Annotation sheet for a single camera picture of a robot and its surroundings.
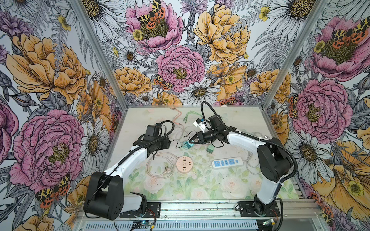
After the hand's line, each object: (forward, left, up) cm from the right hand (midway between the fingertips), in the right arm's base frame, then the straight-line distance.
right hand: (192, 145), depth 84 cm
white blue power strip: (-6, -21, -11) cm, 24 cm away
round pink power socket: (-6, +5, -11) cm, 13 cm away
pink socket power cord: (+2, +19, -14) cm, 24 cm away
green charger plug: (+3, -12, -10) cm, 16 cm away
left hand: (+2, +15, -4) cm, 16 cm away
